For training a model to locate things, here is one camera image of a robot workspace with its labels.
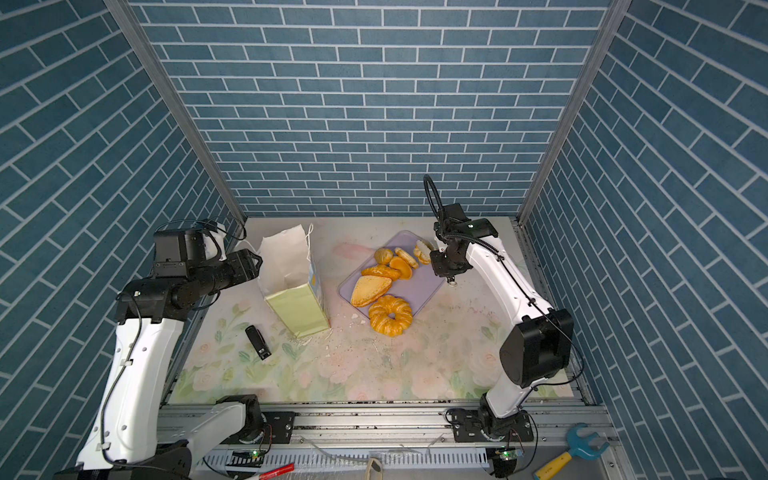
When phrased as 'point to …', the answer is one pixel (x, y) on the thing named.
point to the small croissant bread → (382, 270)
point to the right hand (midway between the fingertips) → (440, 265)
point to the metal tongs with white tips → (431, 247)
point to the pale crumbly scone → (422, 252)
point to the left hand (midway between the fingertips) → (253, 260)
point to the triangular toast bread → (367, 289)
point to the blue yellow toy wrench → (579, 446)
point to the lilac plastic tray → (423, 283)
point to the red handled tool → (277, 471)
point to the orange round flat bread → (402, 267)
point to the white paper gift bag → (288, 282)
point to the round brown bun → (383, 255)
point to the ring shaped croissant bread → (380, 321)
